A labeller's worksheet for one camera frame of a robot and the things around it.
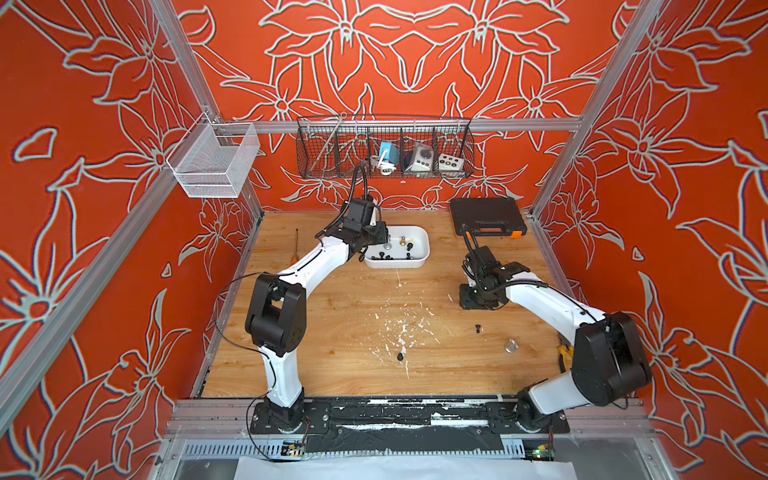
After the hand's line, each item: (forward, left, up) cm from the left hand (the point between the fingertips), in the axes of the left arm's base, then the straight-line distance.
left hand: (385, 227), depth 92 cm
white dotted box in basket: (+19, -19, +12) cm, 29 cm away
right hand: (-18, -24, -11) cm, 32 cm away
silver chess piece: (+6, 0, -16) cm, 17 cm away
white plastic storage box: (+1, -5, -16) cm, 17 cm away
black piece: (+6, -8, -16) cm, 19 cm away
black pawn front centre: (-34, -6, -17) cm, 38 cm away
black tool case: (+19, -39, -12) cm, 45 cm away
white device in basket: (+16, -11, +15) cm, 25 cm away
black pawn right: (-23, -30, -17) cm, 41 cm away
